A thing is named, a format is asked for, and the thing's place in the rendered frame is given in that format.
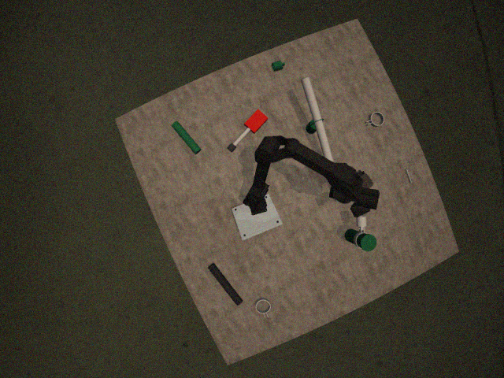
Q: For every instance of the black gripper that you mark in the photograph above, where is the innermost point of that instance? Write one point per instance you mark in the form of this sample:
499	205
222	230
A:
358	211

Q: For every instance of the black flat bar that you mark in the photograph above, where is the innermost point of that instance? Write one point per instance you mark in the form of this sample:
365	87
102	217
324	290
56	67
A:
225	284

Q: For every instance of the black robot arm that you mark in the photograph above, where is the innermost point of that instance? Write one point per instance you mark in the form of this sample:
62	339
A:
347	183

